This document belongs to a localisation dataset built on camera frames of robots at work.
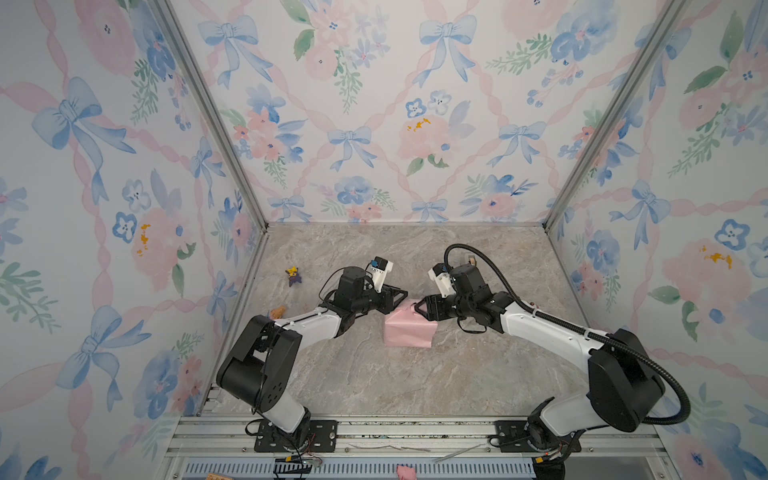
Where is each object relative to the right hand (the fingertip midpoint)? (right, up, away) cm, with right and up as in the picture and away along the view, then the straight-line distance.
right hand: (422, 304), depth 85 cm
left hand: (-5, +4, +1) cm, 6 cm away
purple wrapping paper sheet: (-5, -6, -5) cm, 9 cm away
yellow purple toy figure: (-42, +7, +18) cm, 47 cm away
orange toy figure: (-44, -4, +7) cm, 45 cm away
